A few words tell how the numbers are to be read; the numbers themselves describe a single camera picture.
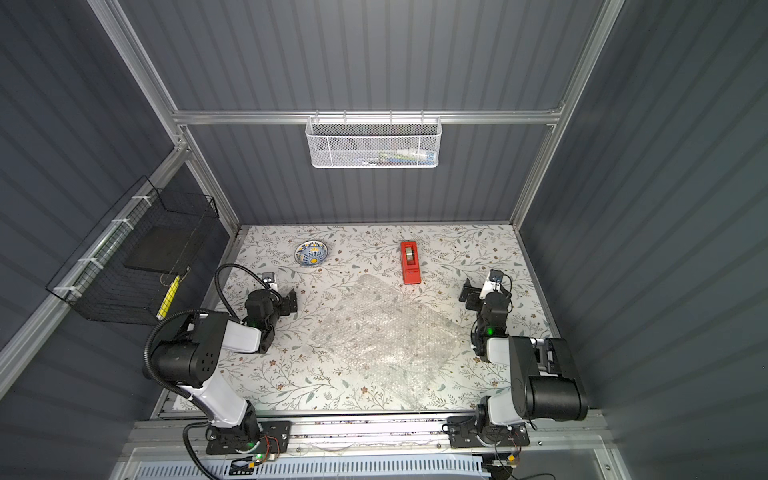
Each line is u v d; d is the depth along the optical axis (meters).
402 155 0.92
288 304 0.91
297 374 0.84
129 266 0.71
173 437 0.77
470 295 0.83
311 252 1.10
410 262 1.04
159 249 0.74
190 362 0.47
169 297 0.68
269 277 0.85
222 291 1.02
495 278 0.77
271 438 0.73
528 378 0.44
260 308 0.75
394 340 0.89
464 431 0.74
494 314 0.68
